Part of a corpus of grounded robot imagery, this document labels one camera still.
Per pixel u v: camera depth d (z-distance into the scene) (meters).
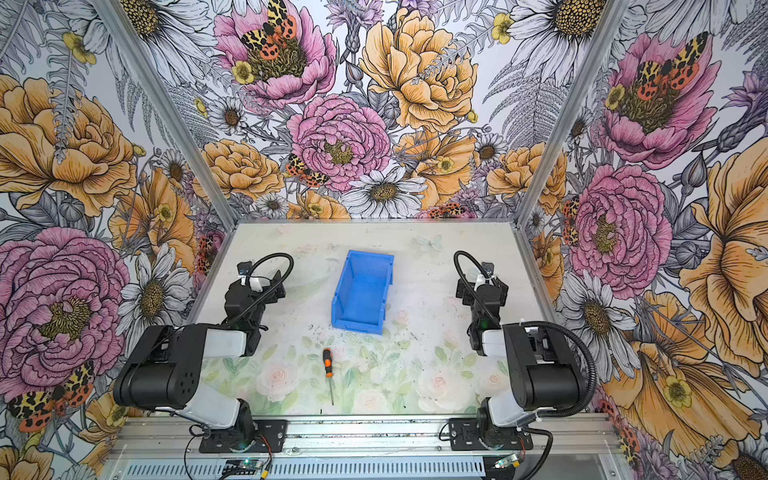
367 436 0.76
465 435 0.73
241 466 0.71
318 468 0.78
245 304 0.71
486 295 0.79
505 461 0.72
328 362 0.85
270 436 0.75
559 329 0.47
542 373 0.45
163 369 0.45
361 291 1.02
